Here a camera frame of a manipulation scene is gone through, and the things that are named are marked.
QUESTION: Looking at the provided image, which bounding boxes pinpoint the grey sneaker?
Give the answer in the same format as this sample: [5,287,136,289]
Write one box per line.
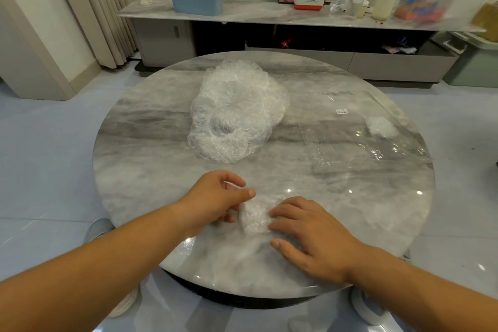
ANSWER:
[84,217,141,319]
[350,287,389,326]

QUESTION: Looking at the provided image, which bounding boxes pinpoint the person's left hand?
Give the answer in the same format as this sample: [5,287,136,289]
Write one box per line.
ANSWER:
[171,170,256,237]

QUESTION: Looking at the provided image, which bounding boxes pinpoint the brown cardboard box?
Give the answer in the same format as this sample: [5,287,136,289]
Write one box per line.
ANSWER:
[472,1,498,43]

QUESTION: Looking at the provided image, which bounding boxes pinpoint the clear container colourful contents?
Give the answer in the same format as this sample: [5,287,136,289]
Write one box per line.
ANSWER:
[394,0,465,23]

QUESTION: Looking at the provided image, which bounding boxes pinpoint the person's right forearm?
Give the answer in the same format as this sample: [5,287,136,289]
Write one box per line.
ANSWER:
[344,244,498,332]

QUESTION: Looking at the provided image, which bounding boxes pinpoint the clear plastic bag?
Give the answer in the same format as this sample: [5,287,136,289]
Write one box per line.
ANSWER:
[303,94,433,177]

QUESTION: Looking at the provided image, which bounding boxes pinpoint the pile of clear plastic caps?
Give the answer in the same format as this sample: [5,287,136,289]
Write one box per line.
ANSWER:
[187,59,291,164]

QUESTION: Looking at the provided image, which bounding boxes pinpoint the person's right hand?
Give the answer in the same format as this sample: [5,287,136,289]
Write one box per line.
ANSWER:
[268,196,370,285]

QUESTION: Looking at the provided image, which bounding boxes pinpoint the crumpled clear wrapper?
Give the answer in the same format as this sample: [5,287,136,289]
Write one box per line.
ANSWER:
[330,0,355,16]

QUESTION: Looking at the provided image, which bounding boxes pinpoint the long grey low cabinet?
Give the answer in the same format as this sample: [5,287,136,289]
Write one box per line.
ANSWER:
[117,0,483,84]

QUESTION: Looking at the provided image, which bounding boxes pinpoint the green storage bin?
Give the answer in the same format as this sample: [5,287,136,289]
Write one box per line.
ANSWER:
[444,32,498,88]

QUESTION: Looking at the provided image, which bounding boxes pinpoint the person's left forearm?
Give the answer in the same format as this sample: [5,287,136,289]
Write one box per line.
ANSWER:
[0,205,196,332]

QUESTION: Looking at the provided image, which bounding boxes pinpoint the black table base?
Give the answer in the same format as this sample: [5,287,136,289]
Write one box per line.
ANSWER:
[159,266,351,309]

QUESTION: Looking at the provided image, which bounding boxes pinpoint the beige curtain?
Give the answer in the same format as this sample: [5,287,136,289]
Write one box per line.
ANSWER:
[45,0,141,71]

